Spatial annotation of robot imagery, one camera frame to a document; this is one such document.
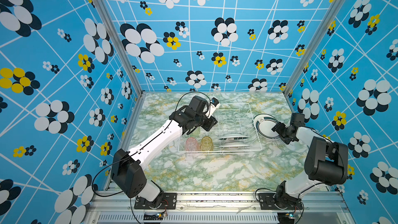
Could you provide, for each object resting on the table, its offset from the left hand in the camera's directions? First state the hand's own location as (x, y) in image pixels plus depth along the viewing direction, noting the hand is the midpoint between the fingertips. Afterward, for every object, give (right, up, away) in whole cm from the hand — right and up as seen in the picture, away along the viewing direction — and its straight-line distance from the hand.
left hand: (215, 119), depth 78 cm
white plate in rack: (+12, -13, +16) cm, 24 cm away
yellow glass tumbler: (-4, -15, +10) cm, 18 cm away
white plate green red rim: (+33, -5, +21) cm, 39 cm away
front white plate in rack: (+10, -13, +2) cm, 17 cm away
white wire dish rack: (+13, -10, +18) cm, 24 cm away
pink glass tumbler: (-13, -16, +10) cm, 23 cm away
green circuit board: (-27, -44, -8) cm, 52 cm away
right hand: (+40, -9, +17) cm, 45 cm away
